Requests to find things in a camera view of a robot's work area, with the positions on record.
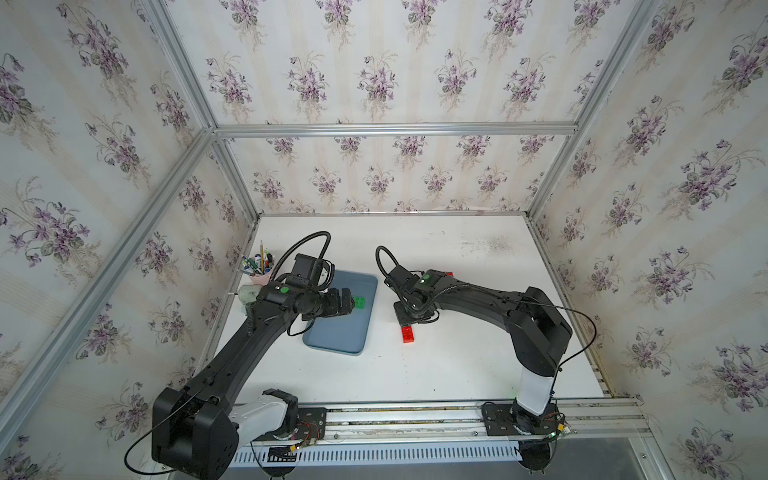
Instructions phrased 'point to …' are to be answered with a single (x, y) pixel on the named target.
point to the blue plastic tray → (344, 333)
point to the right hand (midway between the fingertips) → (409, 318)
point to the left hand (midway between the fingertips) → (342, 307)
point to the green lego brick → (359, 302)
